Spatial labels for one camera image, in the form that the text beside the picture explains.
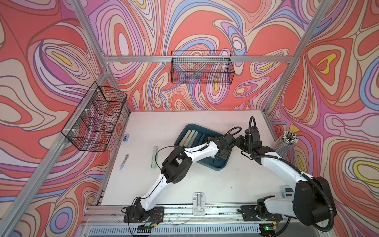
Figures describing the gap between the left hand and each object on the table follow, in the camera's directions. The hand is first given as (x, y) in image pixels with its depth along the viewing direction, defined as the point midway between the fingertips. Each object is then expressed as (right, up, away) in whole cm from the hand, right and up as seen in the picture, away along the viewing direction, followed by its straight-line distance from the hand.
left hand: (225, 154), depth 93 cm
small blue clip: (-67, +10, +8) cm, 69 cm away
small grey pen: (-63, -2, 0) cm, 63 cm away
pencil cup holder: (+33, +11, -11) cm, 36 cm away
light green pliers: (-45, -2, -1) cm, 45 cm away
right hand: (+6, +8, -5) cm, 11 cm away
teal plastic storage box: (-29, +15, +8) cm, 33 cm away
